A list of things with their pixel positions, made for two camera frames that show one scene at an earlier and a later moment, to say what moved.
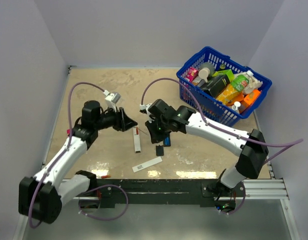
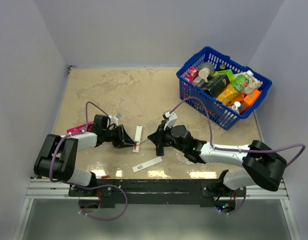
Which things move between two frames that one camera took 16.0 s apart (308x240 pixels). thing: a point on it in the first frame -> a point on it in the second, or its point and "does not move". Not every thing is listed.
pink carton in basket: (192, 74) does not move
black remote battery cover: (159, 150) does not move
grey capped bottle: (208, 70) does not move
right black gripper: (156, 137) -> (157, 138)
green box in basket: (228, 72) does not move
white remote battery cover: (146, 164) does not move
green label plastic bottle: (239, 82) does not move
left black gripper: (123, 122) -> (123, 139)
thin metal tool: (143, 131) -> (141, 143)
